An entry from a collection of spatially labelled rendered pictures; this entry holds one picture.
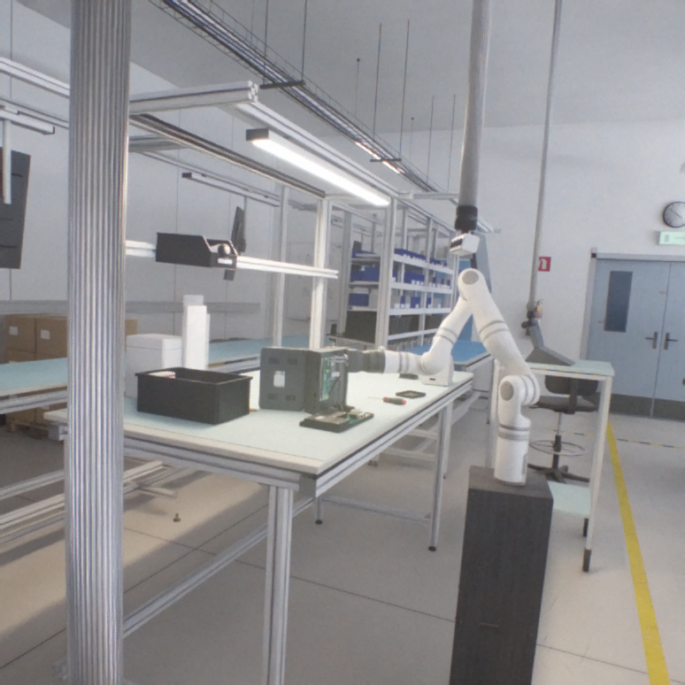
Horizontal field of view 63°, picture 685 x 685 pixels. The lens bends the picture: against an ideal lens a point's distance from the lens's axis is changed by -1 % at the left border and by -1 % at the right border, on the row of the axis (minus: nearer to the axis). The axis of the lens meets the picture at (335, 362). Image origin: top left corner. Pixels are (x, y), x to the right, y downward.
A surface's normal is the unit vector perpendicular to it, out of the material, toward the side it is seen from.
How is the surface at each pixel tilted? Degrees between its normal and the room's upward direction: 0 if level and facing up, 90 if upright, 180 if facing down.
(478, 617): 90
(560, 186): 90
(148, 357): 90
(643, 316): 90
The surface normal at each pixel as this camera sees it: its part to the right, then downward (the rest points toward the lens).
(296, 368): -0.06, 0.12
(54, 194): 0.91, 0.11
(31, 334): -0.41, 0.09
